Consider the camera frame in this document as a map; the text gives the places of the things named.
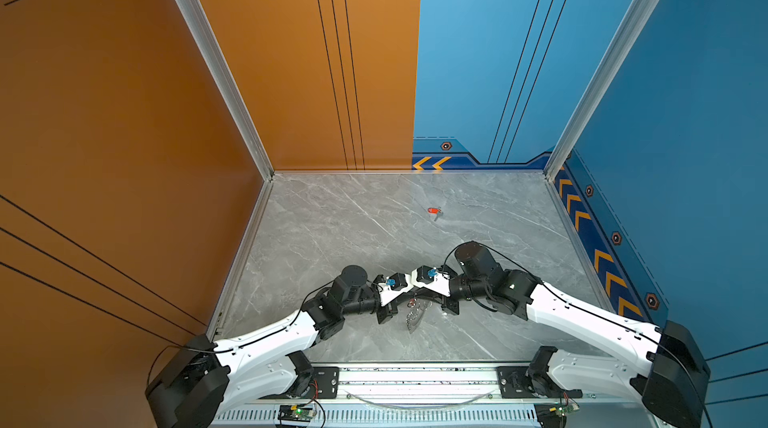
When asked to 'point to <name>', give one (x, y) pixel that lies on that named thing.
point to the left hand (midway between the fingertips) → (412, 291)
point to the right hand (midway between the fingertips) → (417, 291)
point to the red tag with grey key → (434, 211)
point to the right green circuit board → (566, 408)
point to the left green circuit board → (303, 414)
